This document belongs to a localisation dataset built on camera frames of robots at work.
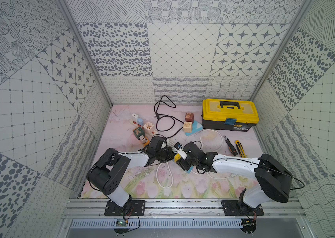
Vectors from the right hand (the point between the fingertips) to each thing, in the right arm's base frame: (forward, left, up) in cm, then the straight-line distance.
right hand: (182, 158), depth 86 cm
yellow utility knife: (+9, -39, -5) cm, 40 cm away
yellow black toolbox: (+24, -29, +13) cm, 40 cm away
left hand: (+2, +2, -1) cm, 3 cm away
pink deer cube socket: (+19, +22, +5) cm, 30 cm away
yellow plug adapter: (-2, +3, +5) cm, 6 cm away
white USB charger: (+29, +33, +4) cm, 44 cm away
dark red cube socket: (+28, -5, +5) cm, 29 cm away
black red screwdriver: (+7, -33, -3) cm, 34 cm away
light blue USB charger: (+26, +29, +3) cm, 39 cm away
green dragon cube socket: (+15, +28, +5) cm, 32 cm away
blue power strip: (-8, -4, +3) cm, 10 cm away
